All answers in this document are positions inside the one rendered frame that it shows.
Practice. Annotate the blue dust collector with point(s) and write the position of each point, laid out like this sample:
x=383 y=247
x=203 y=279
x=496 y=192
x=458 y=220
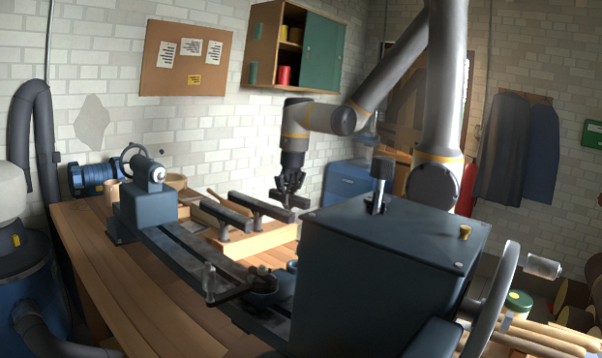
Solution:
x=12 y=278

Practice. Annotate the brown tin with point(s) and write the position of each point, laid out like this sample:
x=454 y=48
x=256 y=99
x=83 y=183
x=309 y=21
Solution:
x=296 y=35

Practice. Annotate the red tin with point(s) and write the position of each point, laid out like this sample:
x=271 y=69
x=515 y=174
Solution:
x=283 y=75

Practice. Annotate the grey wall conduit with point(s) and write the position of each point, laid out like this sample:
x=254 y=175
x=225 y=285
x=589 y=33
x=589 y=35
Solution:
x=489 y=44
x=50 y=40

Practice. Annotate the orange wooden crate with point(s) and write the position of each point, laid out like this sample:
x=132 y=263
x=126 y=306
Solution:
x=398 y=169

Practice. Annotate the long dark tool rest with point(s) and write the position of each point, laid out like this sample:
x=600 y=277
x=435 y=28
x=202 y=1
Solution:
x=256 y=202

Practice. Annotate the wooden rest block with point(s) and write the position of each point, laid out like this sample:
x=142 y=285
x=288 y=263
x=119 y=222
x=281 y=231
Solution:
x=253 y=241

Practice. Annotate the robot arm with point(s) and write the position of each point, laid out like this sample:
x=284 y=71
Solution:
x=443 y=74

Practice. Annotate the jar with green lid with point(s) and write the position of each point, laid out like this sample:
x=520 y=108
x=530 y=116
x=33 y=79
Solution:
x=519 y=303

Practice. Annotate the blue-grey lathe body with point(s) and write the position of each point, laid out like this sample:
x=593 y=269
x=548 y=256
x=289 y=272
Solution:
x=380 y=278

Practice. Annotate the wooden coat rack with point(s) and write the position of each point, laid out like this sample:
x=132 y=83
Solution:
x=540 y=97

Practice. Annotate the wooden wall cupboard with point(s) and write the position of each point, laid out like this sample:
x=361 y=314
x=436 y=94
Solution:
x=321 y=50

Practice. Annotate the grey flat plate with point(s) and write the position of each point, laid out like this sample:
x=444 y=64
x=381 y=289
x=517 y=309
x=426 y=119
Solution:
x=195 y=227

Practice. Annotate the grey spindle handwheel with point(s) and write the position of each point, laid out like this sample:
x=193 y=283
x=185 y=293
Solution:
x=500 y=283

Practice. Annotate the wooden turned spindle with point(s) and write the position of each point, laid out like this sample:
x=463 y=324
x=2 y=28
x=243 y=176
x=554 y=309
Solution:
x=226 y=201

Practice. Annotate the black tailstock handwheel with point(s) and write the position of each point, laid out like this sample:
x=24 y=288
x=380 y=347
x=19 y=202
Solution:
x=127 y=151

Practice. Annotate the blue ribbed motor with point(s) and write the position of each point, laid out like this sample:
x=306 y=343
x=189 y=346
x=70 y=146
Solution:
x=94 y=175

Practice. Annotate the wooden bowl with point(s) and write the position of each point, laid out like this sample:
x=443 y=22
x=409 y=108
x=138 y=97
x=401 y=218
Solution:
x=176 y=181

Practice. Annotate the dark banjo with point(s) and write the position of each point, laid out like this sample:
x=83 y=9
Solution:
x=273 y=298

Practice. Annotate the green tin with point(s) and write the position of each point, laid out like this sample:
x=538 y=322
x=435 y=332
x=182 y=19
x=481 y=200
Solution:
x=257 y=31

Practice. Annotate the blue-grey tailstock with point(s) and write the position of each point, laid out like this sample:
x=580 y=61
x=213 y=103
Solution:
x=147 y=204

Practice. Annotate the dark grey coat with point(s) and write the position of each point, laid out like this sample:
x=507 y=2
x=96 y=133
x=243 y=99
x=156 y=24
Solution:
x=502 y=149

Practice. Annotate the small brass knob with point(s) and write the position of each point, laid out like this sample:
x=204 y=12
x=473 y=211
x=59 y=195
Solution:
x=464 y=231

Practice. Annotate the beige wooden cup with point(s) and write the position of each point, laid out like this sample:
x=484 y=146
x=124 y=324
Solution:
x=111 y=191

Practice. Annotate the yellow tin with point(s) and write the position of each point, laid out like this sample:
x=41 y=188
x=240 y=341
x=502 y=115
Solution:
x=283 y=33

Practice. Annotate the black knurled index pin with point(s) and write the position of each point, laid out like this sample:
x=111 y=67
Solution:
x=382 y=169

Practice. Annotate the green wall sign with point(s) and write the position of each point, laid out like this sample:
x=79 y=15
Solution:
x=599 y=135

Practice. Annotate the medium dark tool rest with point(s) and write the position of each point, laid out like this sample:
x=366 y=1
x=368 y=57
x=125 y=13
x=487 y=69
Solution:
x=221 y=211

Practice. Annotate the banjo lock lever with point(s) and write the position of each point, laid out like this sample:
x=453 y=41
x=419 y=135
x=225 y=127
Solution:
x=210 y=283

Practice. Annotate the cork notice board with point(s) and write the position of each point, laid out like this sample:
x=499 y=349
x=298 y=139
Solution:
x=181 y=74

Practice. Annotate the blue metal cabinet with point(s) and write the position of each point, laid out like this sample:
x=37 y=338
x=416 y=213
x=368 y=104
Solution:
x=348 y=181

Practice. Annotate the red fire extinguisher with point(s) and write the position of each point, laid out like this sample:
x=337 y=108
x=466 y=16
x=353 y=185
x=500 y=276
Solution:
x=466 y=191

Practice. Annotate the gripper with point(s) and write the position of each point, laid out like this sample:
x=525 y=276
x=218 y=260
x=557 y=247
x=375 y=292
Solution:
x=293 y=161

